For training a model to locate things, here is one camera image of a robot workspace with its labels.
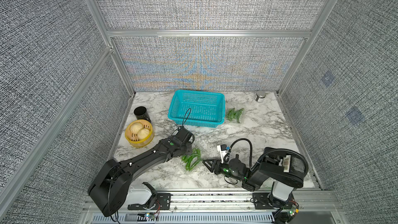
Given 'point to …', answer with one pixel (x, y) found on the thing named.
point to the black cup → (141, 113)
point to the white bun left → (135, 127)
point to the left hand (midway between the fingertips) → (191, 147)
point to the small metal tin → (260, 96)
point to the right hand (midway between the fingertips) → (203, 159)
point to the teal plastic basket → (197, 109)
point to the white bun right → (143, 133)
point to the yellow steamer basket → (132, 139)
